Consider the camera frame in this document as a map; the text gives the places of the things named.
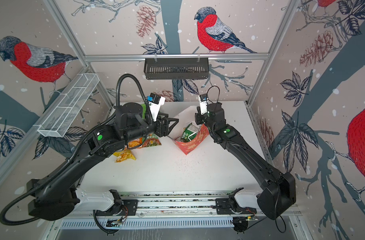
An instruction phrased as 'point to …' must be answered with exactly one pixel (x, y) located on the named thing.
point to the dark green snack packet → (190, 132)
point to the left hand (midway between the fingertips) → (173, 118)
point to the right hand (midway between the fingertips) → (196, 108)
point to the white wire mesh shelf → (63, 112)
